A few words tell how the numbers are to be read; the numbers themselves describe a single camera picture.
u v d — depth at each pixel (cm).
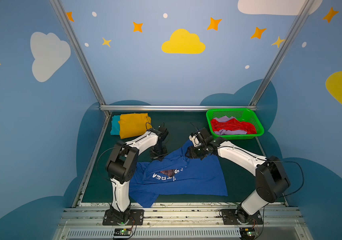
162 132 73
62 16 71
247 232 72
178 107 129
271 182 45
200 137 70
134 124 107
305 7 70
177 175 89
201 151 74
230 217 75
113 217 68
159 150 82
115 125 113
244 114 117
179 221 73
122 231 71
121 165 51
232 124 108
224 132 101
